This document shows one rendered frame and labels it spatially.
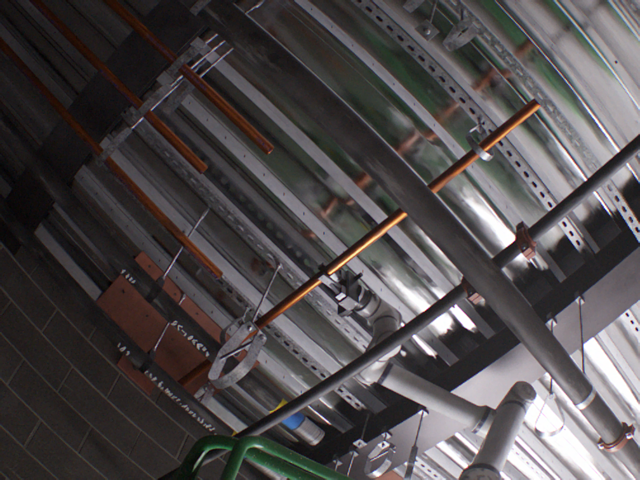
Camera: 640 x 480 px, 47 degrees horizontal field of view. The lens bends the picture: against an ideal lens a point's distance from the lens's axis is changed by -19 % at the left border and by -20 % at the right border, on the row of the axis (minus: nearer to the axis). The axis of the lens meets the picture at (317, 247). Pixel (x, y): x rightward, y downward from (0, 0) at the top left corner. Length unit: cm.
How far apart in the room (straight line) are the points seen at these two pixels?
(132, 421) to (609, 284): 205
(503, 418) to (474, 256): 81
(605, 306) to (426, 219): 114
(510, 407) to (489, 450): 28
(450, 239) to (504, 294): 23
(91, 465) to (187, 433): 68
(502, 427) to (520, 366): 47
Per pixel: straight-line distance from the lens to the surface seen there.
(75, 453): 325
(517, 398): 298
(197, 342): 293
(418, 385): 304
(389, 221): 280
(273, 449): 218
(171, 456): 360
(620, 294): 308
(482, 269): 225
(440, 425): 342
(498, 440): 276
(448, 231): 221
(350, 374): 259
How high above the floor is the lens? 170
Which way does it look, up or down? 59 degrees up
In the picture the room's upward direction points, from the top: 23 degrees clockwise
